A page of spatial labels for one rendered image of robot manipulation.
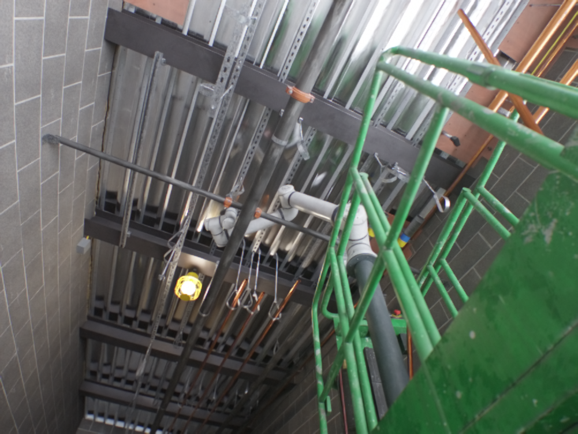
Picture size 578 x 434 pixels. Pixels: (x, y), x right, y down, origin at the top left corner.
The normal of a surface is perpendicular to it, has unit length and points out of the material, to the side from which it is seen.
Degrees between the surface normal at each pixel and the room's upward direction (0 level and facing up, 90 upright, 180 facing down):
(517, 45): 180
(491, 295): 90
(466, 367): 90
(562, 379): 90
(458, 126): 180
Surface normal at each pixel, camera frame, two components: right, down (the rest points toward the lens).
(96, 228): 0.00, 0.55
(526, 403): -0.99, -0.12
